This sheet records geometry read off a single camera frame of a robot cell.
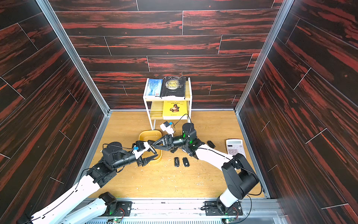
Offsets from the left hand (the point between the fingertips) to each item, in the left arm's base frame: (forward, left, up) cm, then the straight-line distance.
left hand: (154, 148), depth 69 cm
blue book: (+38, +4, +9) cm, 39 cm away
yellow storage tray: (+23, +8, -22) cm, 33 cm away
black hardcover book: (+38, -8, +9) cm, 40 cm away
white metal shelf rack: (+48, +9, -15) cm, 51 cm away
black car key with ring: (+4, -17, -23) cm, 29 cm away
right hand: (+2, 0, 0) cm, 2 cm away
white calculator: (+16, -51, -23) cm, 58 cm away
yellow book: (+34, -9, -6) cm, 36 cm away
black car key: (+4, -11, -25) cm, 27 cm away
